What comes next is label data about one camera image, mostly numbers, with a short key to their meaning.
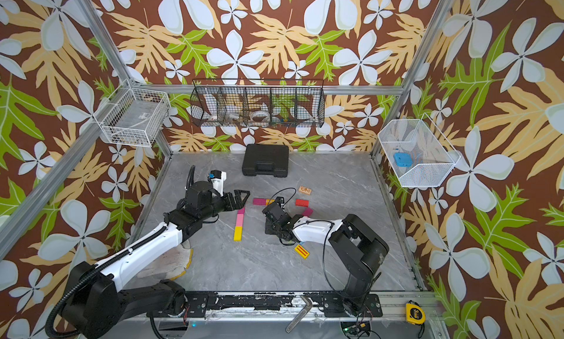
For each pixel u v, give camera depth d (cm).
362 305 62
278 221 70
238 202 72
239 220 94
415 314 70
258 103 96
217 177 72
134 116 86
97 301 40
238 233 91
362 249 47
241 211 98
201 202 62
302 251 86
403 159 82
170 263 81
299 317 72
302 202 99
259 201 102
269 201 101
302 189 105
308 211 98
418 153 84
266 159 111
